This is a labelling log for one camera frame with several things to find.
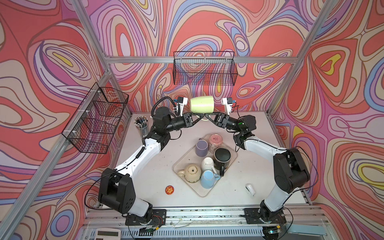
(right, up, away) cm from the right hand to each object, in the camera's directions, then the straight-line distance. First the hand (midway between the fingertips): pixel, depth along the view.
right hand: (205, 118), depth 70 cm
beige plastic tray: (-7, -24, +24) cm, 35 cm away
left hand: (-1, 0, -3) cm, 3 cm away
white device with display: (-45, -53, -3) cm, 69 cm away
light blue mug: (+2, -31, +6) cm, 31 cm away
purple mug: (-1, -17, +21) cm, 27 cm away
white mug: (+3, -25, +12) cm, 28 cm away
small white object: (+26, -38, +10) cm, 47 cm away
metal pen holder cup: (-38, -1, +21) cm, 43 cm away
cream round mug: (-6, -29, +9) cm, 31 cm away
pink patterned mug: (+8, -13, +19) cm, 25 cm away
